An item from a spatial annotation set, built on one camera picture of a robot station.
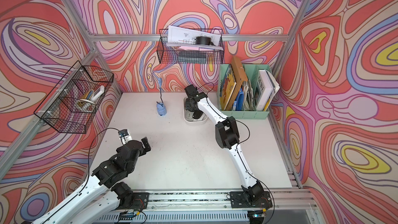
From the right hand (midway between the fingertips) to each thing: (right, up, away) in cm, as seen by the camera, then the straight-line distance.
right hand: (192, 108), depth 104 cm
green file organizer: (+36, +7, -6) cm, 37 cm away
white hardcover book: (+44, +14, -15) cm, 49 cm away
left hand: (-25, -16, -26) cm, 39 cm away
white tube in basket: (-45, +8, -29) cm, 54 cm away
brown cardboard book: (+27, +18, -21) cm, 38 cm away
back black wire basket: (-12, +36, -2) cm, 38 cm away
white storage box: (+6, -7, -2) cm, 10 cm away
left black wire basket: (-53, +3, -34) cm, 63 cm away
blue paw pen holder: (-21, 0, -2) cm, 21 cm away
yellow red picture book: (+23, +14, -2) cm, 27 cm away
